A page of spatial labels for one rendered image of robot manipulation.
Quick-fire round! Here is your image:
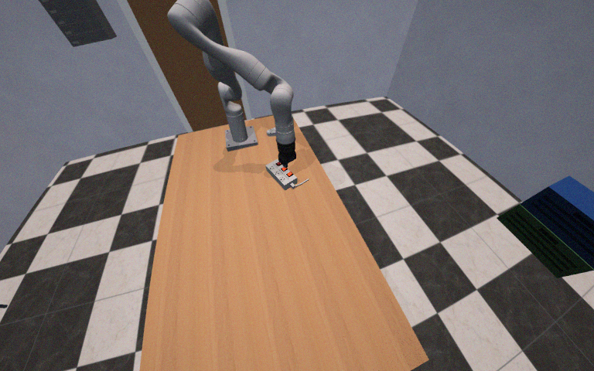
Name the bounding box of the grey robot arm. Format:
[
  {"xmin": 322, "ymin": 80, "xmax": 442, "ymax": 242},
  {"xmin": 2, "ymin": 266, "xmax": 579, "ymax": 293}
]
[{"xmin": 168, "ymin": 0, "xmax": 294, "ymax": 143}]

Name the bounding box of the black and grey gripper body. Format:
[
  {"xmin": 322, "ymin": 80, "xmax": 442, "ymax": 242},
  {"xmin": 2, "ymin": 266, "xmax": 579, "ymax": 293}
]
[{"xmin": 267, "ymin": 128, "xmax": 296, "ymax": 165}]

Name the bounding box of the white power strip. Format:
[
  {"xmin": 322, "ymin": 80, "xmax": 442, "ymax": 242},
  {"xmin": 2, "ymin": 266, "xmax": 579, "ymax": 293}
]
[{"xmin": 266, "ymin": 159, "xmax": 309, "ymax": 190}]

